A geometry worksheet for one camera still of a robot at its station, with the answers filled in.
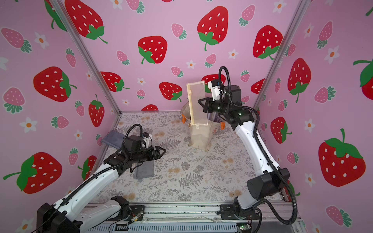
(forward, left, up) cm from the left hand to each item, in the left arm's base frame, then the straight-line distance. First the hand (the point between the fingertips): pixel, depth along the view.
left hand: (162, 151), depth 79 cm
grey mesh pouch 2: (+20, +41, -16) cm, 48 cm away
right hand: (+14, -19, +24) cm, 34 cm away
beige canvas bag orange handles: (+16, -22, -7) cm, 28 cm away
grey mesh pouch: (-3, +12, -17) cm, 21 cm away
